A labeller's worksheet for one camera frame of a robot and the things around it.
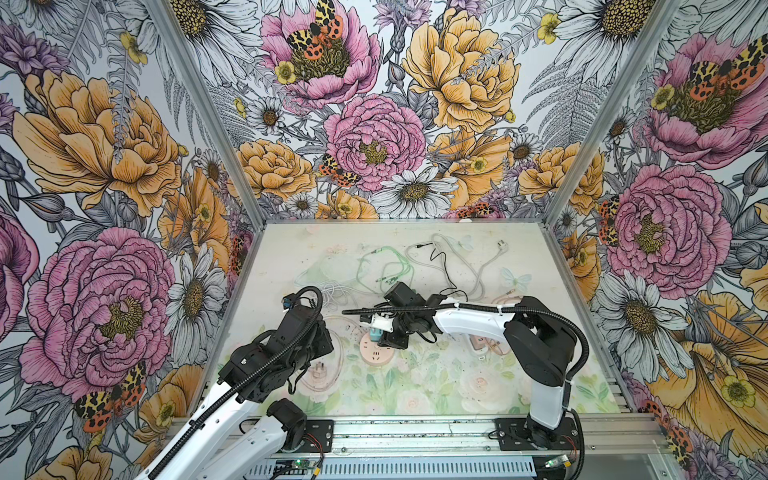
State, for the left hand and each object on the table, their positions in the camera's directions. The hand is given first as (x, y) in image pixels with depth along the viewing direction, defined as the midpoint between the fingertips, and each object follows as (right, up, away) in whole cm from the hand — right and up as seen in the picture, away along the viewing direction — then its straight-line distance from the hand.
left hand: (324, 344), depth 73 cm
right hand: (+15, -4, +15) cm, 21 cm away
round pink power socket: (+11, -6, +12) cm, 18 cm away
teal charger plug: (+12, -1, +11) cm, 16 cm away
